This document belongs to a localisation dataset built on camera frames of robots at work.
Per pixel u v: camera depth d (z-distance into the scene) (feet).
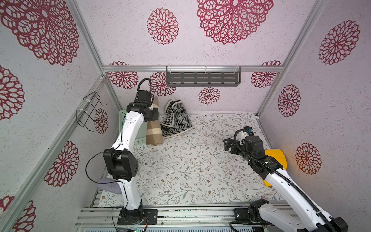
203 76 3.00
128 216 2.21
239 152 1.88
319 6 2.25
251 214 2.16
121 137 1.69
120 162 1.62
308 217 1.32
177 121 3.52
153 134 2.68
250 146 1.89
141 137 3.04
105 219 2.43
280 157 3.16
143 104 1.99
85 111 2.45
